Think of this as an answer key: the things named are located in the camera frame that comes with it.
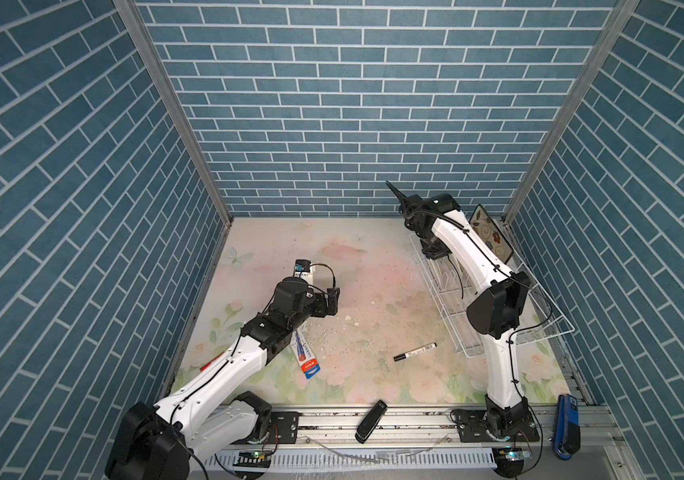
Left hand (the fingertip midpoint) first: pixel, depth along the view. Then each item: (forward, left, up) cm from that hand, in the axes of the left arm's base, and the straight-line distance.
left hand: (327, 289), depth 81 cm
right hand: (+11, -35, +5) cm, 37 cm away
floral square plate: (+18, -50, +2) cm, 54 cm away
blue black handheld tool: (-33, -58, -10) cm, 67 cm away
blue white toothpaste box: (-14, +6, -16) cm, 22 cm away
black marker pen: (-12, -25, -15) cm, 32 cm away
